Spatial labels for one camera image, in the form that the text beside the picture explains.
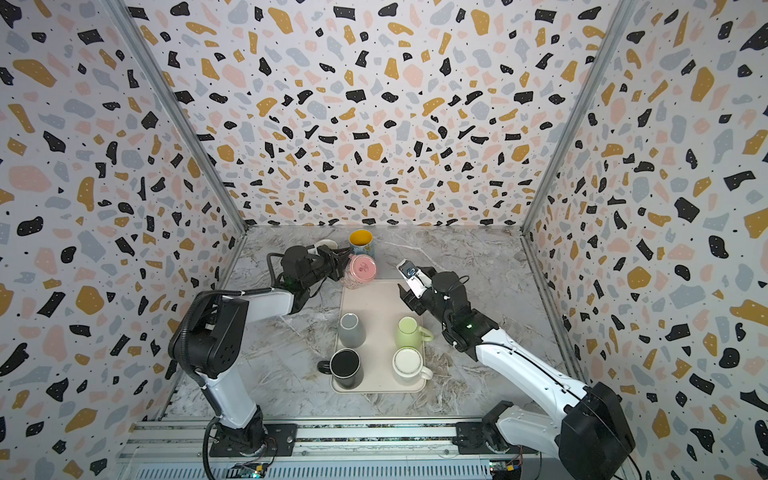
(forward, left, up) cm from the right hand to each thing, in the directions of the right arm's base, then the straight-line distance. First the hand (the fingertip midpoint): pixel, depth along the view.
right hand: (408, 270), depth 77 cm
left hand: (+12, +16, -3) cm, 20 cm away
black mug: (-20, +16, -16) cm, 30 cm away
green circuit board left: (-41, +37, -24) cm, 61 cm away
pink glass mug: (+5, +14, -7) cm, 16 cm away
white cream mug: (-18, 0, -18) cm, 26 cm away
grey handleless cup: (-10, +16, -17) cm, 25 cm away
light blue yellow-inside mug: (+27, +17, -20) cm, 37 cm away
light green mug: (-11, -1, -15) cm, 19 cm away
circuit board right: (-40, -23, -26) cm, 53 cm away
